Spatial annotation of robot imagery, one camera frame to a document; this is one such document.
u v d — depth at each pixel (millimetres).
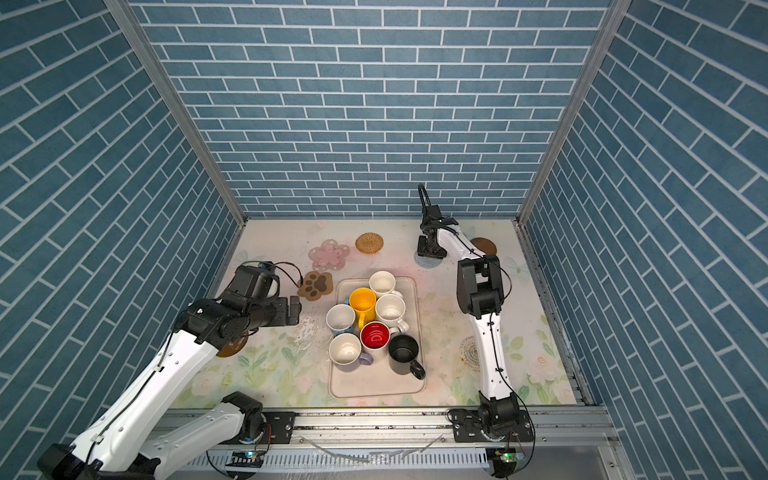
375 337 869
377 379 821
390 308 929
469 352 866
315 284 1006
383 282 953
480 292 643
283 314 664
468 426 738
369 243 1127
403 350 833
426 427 756
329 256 1092
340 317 872
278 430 736
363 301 929
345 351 856
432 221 884
